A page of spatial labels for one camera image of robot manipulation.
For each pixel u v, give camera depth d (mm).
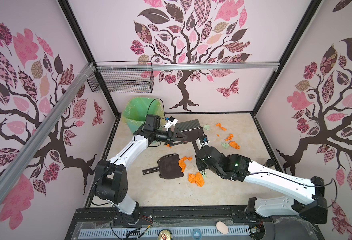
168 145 768
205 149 534
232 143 1004
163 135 705
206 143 595
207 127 1110
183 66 932
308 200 396
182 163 921
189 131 755
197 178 854
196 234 694
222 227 697
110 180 443
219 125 1136
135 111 972
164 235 600
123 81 1219
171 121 756
